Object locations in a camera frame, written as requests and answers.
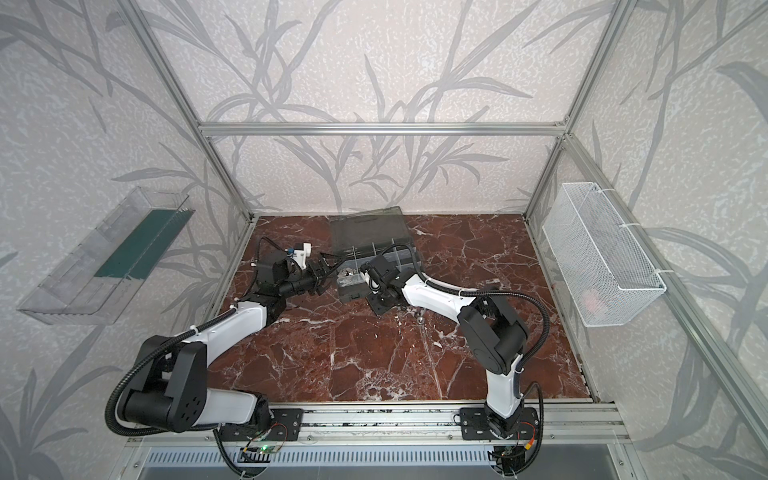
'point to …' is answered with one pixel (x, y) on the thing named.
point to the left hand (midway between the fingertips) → (345, 260)
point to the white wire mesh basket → (607, 274)
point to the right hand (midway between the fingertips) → (377, 293)
